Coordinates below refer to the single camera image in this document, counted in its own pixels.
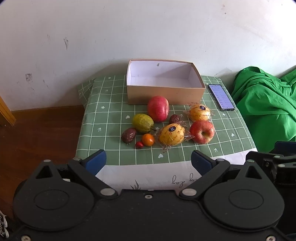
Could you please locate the smartphone with lit screen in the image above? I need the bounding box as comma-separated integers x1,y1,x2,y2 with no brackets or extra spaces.
208,84,235,111

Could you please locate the large red apple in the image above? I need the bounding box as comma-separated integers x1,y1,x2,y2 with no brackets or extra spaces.
147,96,170,123

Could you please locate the yellow orange back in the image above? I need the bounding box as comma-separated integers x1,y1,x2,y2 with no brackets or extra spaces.
184,103,213,122

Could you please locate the wooden furniture edge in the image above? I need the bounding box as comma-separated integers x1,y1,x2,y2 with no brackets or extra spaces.
0,97,16,126

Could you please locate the green yellow lemon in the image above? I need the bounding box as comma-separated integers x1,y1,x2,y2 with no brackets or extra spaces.
132,113,154,133

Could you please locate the dark passion fruit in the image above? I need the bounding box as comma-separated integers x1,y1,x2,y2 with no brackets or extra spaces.
169,114,180,124
121,128,137,144

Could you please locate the yellow orange front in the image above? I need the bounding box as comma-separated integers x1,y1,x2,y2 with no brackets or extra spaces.
154,121,194,151

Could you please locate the black white shoe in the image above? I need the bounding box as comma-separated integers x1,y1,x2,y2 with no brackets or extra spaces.
0,211,10,238

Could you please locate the small orange tangerine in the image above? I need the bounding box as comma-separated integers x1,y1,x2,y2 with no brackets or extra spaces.
141,133,155,147

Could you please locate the green checkered tablecloth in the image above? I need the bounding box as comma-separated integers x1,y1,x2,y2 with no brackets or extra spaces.
76,75,256,191

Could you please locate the yellow orange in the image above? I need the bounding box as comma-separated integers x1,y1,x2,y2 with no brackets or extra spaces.
154,121,194,151
184,103,213,122

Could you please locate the small red cherry tomato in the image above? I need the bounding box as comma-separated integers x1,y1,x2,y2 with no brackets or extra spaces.
135,141,144,149

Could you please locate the open cardboard box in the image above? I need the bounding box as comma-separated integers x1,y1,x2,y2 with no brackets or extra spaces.
126,59,206,105

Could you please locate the green cloth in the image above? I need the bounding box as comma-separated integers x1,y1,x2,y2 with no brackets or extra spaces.
231,66,295,152

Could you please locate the red yellow apple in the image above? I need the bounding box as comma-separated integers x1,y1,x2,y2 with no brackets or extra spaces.
190,120,215,145

